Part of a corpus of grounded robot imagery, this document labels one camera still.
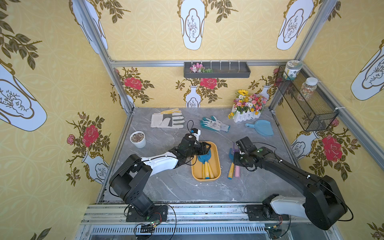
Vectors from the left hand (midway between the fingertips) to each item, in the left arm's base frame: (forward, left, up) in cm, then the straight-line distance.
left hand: (203, 143), depth 88 cm
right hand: (-8, -19, -4) cm, 21 cm away
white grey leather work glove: (+28, +21, -10) cm, 37 cm away
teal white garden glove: (+22, -9, -9) cm, 26 cm away
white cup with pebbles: (+7, +41, -4) cm, 42 cm away
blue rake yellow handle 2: (-16, -4, -8) cm, 18 cm away
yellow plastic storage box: (-10, +4, -9) cm, 14 cm away
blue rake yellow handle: (-6, 0, -7) cm, 9 cm away
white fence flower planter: (+25, -31, +6) cm, 40 cm away
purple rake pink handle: (-14, -18, -3) cm, 23 cm away
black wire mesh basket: (+7, -59, +17) cm, 62 cm away
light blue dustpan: (+19, -45, -10) cm, 50 cm away
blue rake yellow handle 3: (-14, -15, -8) cm, 22 cm away
